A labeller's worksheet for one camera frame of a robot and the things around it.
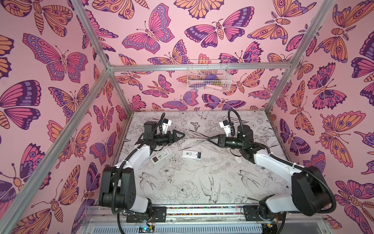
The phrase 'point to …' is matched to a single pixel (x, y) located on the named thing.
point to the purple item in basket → (211, 77)
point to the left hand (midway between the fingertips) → (182, 136)
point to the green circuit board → (145, 229)
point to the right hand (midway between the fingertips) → (209, 138)
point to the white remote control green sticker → (192, 154)
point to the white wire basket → (209, 80)
